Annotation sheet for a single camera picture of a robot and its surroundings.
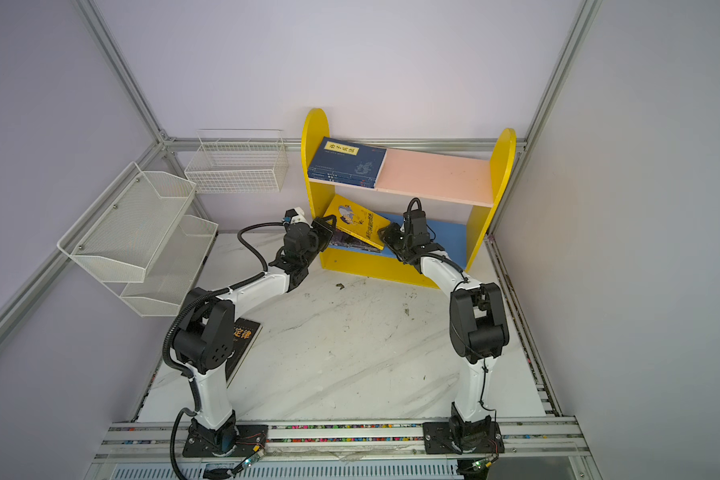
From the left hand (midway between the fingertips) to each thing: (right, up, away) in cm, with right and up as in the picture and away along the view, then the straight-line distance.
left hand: (337, 215), depth 88 cm
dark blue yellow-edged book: (+1, -7, +7) cm, 10 cm away
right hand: (+12, -4, +6) cm, 14 cm away
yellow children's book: (+6, -1, +6) cm, 8 cm away
